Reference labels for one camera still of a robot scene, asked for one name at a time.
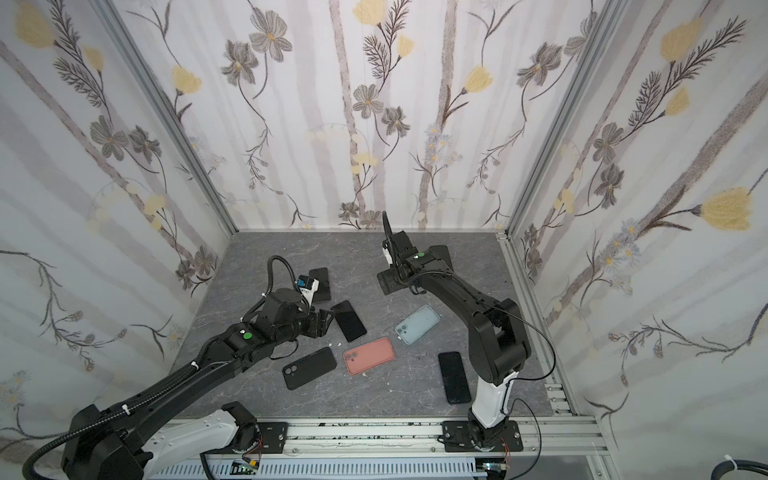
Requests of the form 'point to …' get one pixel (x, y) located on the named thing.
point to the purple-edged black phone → (348, 321)
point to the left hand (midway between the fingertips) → (322, 305)
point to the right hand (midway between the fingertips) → (391, 270)
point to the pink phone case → (370, 355)
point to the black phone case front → (309, 367)
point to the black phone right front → (454, 377)
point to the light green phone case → (417, 324)
